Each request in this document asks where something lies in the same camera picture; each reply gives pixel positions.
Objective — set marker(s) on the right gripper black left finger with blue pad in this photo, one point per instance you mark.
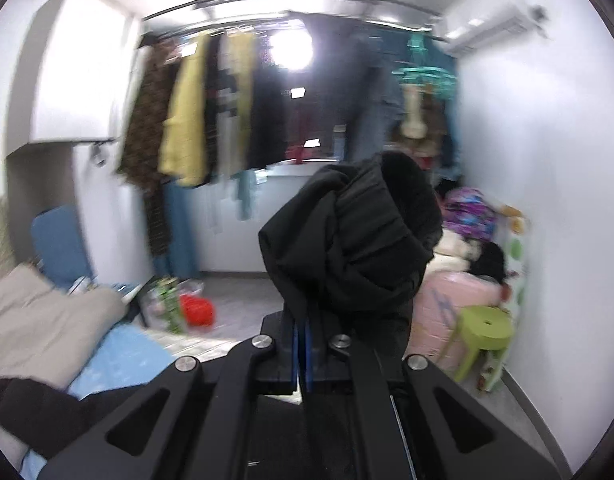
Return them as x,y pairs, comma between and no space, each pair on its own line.
191,421

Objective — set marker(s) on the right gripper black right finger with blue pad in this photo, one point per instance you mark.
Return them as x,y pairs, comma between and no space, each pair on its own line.
369,419

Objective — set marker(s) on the black padded jacket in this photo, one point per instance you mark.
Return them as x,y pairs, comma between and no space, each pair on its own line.
353,245

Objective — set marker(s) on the light blue bed sheet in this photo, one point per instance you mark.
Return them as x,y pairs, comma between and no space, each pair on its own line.
126,357

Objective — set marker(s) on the red plastic bag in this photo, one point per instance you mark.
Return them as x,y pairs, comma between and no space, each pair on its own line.
197,311

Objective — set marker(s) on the green plastic stool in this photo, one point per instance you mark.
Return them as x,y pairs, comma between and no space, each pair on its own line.
483,329

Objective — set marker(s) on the pink storage bag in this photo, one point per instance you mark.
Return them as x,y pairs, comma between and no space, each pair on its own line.
443,295

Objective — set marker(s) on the cream fluffy garment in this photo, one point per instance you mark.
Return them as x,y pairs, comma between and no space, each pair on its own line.
454,253

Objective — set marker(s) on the beige folded blanket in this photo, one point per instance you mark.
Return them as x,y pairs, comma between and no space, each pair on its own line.
47,334

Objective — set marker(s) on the purple floral bundle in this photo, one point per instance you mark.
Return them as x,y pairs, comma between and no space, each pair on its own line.
467,213

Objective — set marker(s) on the blue chair back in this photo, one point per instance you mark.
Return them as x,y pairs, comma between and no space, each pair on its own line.
59,246

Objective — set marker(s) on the brown plaid hanging coat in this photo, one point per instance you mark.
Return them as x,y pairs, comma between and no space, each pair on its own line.
140,154

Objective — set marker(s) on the yellow hanging jacket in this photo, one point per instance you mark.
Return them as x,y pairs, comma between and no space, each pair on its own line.
182,154

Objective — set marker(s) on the black hanging coat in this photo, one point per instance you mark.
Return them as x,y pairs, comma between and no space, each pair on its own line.
268,137

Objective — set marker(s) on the teal clip hanger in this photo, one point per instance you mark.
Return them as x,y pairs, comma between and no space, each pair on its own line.
428,67

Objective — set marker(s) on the grey white wardrobe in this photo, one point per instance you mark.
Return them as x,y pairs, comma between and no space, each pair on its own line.
67,110

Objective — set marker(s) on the white air conditioner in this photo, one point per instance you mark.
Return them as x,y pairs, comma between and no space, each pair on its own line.
477,33

